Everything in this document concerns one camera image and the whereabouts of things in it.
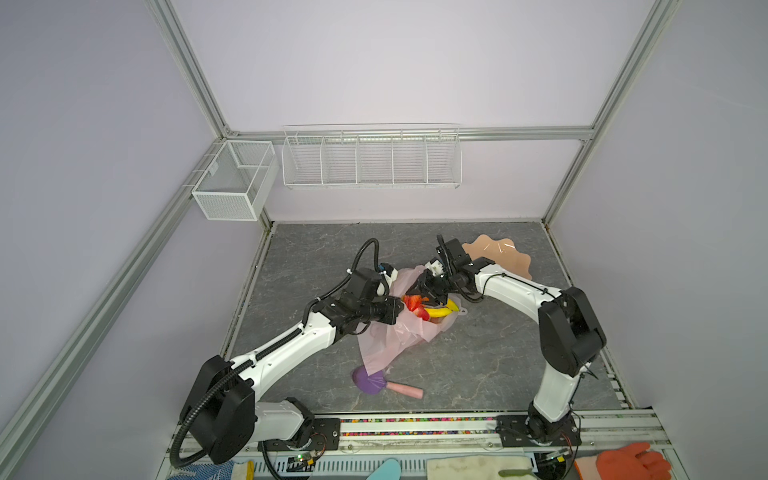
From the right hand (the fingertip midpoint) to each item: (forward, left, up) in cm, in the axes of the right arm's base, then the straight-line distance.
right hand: (409, 297), depth 87 cm
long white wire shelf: (+43, +12, +21) cm, 49 cm away
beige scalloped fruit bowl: (+24, -35, -8) cm, 43 cm away
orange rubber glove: (-39, -51, -9) cm, 65 cm away
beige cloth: (-40, -16, -10) cm, 44 cm away
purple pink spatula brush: (-22, +9, -8) cm, 25 cm away
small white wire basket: (+37, +59, +13) cm, 71 cm away
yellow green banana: (0, -9, -9) cm, 13 cm away
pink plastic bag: (-12, +8, -7) cm, 15 cm away
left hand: (-7, +2, +4) cm, 8 cm away
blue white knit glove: (-41, +49, -9) cm, 64 cm away
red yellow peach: (-4, -1, +3) cm, 5 cm away
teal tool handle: (-40, +5, -10) cm, 42 cm away
